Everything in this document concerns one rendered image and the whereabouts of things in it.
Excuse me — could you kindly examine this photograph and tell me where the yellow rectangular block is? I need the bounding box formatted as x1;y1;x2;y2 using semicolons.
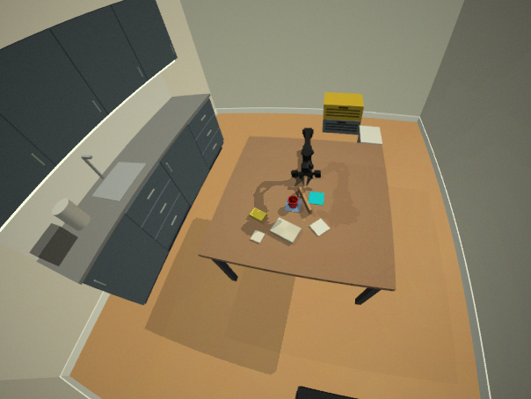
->
250;207;267;222

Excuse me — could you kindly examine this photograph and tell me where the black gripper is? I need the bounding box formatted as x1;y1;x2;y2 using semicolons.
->
291;169;321;186

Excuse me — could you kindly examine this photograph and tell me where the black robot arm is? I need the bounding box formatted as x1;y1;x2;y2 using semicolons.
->
301;128;314;172

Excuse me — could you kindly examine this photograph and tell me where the beige flat square pad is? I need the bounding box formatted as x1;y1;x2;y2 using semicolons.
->
309;219;330;236

